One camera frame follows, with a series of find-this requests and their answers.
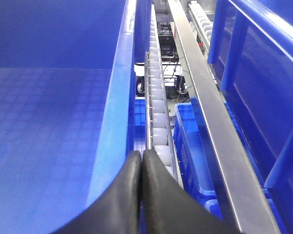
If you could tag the white wheeled machine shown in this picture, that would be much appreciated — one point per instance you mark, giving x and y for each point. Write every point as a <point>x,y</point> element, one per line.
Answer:
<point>139,69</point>

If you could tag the steel rack on castors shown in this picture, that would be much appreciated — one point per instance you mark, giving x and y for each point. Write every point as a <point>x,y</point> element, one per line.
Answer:
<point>210,114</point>

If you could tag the blue plastic bin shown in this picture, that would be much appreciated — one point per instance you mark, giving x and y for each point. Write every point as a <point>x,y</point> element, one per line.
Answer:
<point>51,109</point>
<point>139,122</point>
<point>195,156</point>
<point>258,85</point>

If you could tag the black box device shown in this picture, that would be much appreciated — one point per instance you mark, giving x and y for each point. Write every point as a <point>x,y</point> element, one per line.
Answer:
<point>167,41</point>

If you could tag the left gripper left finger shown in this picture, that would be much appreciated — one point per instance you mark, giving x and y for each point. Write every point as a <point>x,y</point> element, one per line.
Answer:
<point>112,209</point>

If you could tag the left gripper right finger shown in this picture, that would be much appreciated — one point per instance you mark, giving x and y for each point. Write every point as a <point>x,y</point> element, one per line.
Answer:
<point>166,209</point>

